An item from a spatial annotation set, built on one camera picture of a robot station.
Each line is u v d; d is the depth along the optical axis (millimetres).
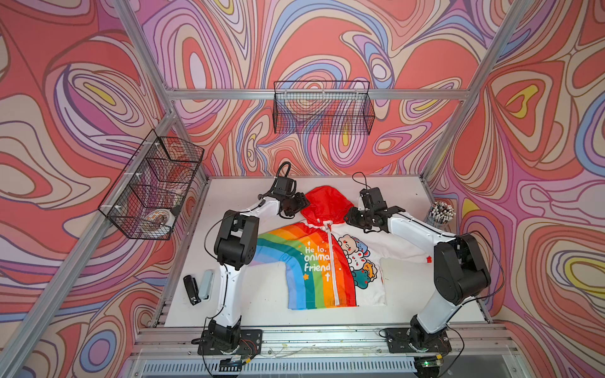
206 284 853
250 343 729
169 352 735
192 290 821
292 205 927
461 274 467
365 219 713
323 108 960
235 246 576
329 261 908
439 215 837
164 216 719
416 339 655
